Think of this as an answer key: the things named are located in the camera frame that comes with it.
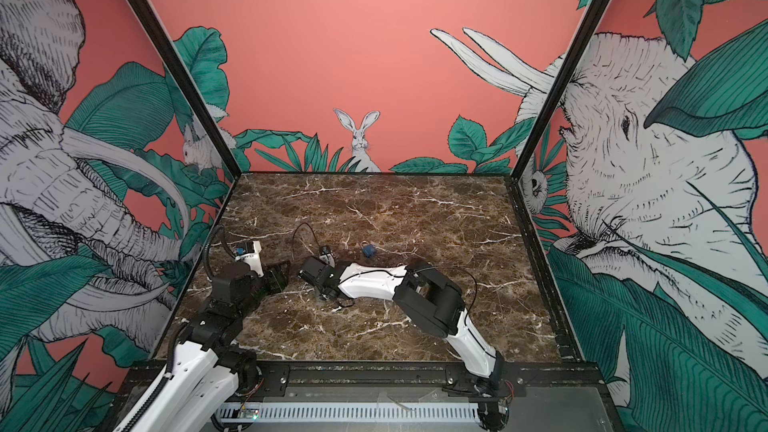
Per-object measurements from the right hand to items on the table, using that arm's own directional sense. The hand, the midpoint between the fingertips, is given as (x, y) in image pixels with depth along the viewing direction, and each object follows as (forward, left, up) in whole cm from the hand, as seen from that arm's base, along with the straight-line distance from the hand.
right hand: (323, 286), depth 89 cm
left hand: (+1, +8, +14) cm, 16 cm away
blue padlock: (+13, -13, -1) cm, 19 cm away
